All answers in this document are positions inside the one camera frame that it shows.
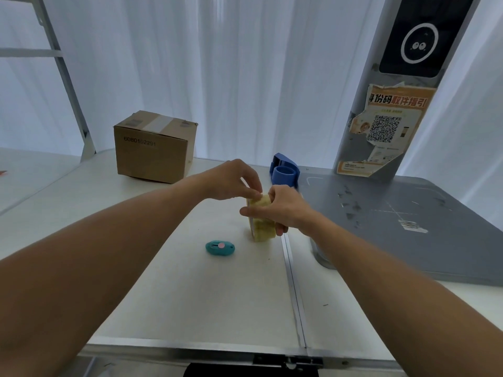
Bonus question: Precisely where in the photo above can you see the person's right forearm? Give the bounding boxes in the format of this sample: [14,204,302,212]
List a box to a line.
[302,212,503,377]

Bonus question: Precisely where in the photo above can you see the torn orange paper poster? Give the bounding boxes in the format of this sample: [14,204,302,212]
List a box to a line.
[336,83,438,179]

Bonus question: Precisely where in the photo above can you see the person's right hand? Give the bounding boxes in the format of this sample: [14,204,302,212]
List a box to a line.
[239,185,315,237]

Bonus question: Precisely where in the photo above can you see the person's left hand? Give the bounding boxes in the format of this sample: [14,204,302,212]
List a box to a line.
[200,159,263,202]

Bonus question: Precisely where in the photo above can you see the person's black trousers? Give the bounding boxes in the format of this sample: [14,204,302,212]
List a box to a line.
[182,363,320,377]

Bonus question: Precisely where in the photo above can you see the grey metal shelving rack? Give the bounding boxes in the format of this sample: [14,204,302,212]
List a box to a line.
[0,0,97,163]

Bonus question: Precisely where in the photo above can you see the folding table metal frame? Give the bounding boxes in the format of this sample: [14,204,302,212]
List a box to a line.
[76,335,398,377]

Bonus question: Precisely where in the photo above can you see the white curtain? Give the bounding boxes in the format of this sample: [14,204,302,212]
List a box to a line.
[0,0,503,220]

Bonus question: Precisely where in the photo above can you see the grey metal scanner stand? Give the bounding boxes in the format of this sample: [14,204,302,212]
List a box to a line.
[297,0,503,287]

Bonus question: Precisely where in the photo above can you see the teal mini box cutter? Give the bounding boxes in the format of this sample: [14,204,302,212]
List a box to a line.
[205,240,236,257]

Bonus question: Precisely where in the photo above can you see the black screen with white ring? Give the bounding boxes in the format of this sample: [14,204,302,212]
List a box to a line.
[378,0,476,78]

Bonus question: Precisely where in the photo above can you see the blue tape dispenser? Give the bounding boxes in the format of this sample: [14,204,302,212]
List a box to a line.
[269,152,301,189]

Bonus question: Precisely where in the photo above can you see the clear packing tape strip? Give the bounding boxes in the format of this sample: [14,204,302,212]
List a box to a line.
[141,113,174,134]

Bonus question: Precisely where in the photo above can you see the brown cardboard box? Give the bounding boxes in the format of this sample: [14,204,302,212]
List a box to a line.
[113,110,199,184]

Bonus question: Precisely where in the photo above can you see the yellowish tape roll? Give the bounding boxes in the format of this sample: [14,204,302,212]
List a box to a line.
[246,193,278,243]

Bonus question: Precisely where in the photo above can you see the person's left forearm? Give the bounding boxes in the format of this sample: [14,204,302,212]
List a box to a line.
[0,174,213,377]

